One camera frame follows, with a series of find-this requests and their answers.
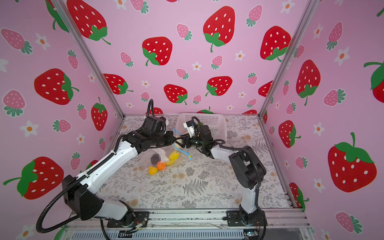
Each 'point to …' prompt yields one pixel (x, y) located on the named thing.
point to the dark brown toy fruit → (155, 158)
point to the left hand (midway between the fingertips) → (178, 138)
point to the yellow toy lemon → (152, 170)
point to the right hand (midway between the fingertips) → (176, 139)
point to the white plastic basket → (217, 123)
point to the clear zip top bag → (164, 152)
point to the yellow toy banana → (173, 157)
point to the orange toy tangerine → (160, 166)
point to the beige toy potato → (179, 140)
